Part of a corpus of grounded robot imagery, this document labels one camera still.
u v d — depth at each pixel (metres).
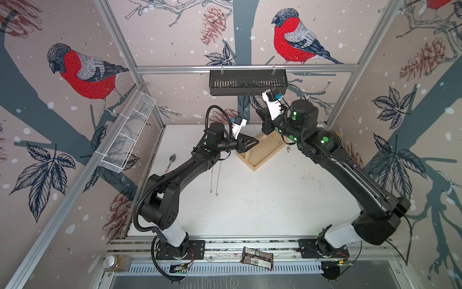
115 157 0.83
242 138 0.71
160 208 0.45
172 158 1.04
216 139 0.65
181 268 0.71
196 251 0.73
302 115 0.45
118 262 0.64
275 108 0.53
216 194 0.90
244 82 1.06
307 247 0.73
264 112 0.56
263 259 0.70
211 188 0.92
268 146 1.08
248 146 0.74
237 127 0.71
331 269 0.69
